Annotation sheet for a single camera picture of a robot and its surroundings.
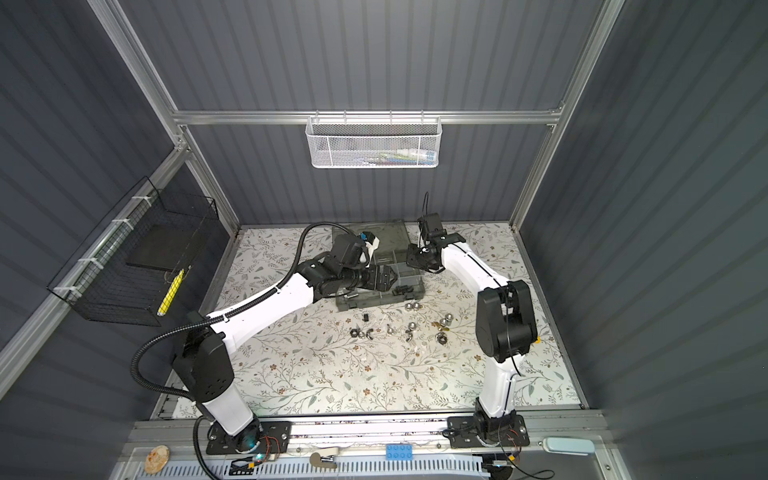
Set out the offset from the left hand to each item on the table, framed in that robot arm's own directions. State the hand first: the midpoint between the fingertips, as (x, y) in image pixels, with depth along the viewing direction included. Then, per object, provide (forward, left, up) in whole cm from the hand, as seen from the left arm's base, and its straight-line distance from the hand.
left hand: (386, 274), depth 82 cm
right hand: (+10, -9, -7) cm, 15 cm away
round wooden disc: (-37, +57, -20) cm, 71 cm away
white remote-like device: (-41, -42, -16) cm, 60 cm away
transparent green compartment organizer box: (+20, -3, -14) cm, 25 cm away
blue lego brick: (-40, -1, -18) cm, 43 cm away
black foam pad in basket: (+4, +55, +11) cm, 56 cm away
